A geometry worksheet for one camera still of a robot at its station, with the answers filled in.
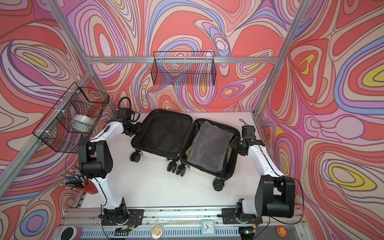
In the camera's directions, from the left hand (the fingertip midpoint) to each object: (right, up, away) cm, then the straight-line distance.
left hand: (142, 128), depth 98 cm
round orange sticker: (+76, -48, -29) cm, 95 cm away
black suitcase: (+18, -4, 0) cm, 18 cm away
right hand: (+59, -12, -10) cm, 61 cm away
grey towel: (+45, -11, -12) cm, 47 cm away
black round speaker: (-22, -47, -33) cm, 61 cm away
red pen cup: (-18, -30, -25) cm, 43 cm away
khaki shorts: (+31, -15, -8) cm, 35 cm away
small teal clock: (+41, -46, -29) cm, 69 cm away
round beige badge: (+17, -48, -29) cm, 59 cm away
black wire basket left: (-29, 0, -31) cm, 43 cm away
